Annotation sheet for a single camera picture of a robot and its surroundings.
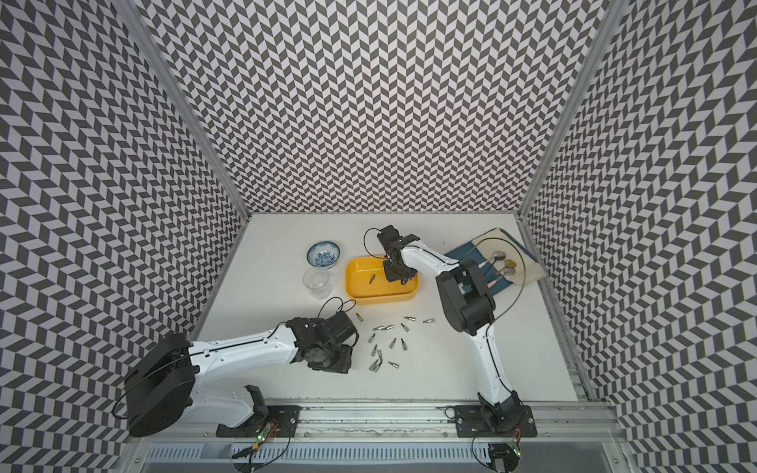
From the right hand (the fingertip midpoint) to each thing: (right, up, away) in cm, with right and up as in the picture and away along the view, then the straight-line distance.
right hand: (400, 276), depth 100 cm
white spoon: (+36, +7, +5) cm, 37 cm away
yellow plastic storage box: (-12, -2, -2) cm, 12 cm away
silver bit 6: (-2, -18, -14) cm, 23 cm away
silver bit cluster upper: (-8, -20, -15) cm, 26 cm away
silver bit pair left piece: (-7, -13, -14) cm, 20 cm away
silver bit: (-9, 0, -1) cm, 9 cm away
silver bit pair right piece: (-4, -13, -14) cm, 19 cm away
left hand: (-17, -23, -19) cm, 34 cm away
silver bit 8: (-2, -23, -17) cm, 29 cm away
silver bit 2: (-13, -11, -9) cm, 19 cm away
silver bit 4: (+3, -12, -9) cm, 15 cm away
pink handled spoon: (+38, +2, 0) cm, 38 cm away
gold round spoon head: (+39, +4, +3) cm, 40 cm away
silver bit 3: (+2, -15, -10) cm, 18 cm away
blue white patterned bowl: (-28, +7, +5) cm, 29 cm away
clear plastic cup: (-27, -1, -4) cm, 27 cm away
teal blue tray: (+25, +8, +6) cm, 27 cm away
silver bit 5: (+9, -12, -11) cm, 19 cm away
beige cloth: (+43, +3, -1) cm, 44 cm away
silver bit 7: (+1, -19, -15) cm, 24 cm away
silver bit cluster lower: (-7, -23, -18) cm, 30 cm away
